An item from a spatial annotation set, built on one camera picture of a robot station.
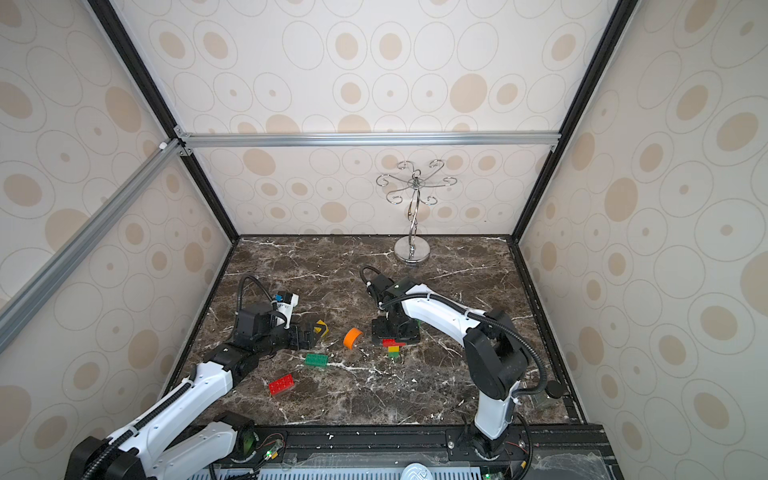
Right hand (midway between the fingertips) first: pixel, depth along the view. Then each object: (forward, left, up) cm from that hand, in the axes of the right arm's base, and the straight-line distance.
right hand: (398, 340), depth 86 cm
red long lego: (-13, +32, -4) cm, 35 cm away
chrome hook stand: (+39, -4, -3) cm, 40 cm away
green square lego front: (-2, +2, -6) cm, 6 cm away
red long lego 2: (-4, +2, +7) cm, 9 cm away
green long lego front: (-5, +24, -4) cm, 25 cm away
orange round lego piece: (+2, +14, -2) cm, 15 cm away
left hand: (0, +21, +8) cm, 23 cm away
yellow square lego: (-2, +1, -1) cm, 3 cm away
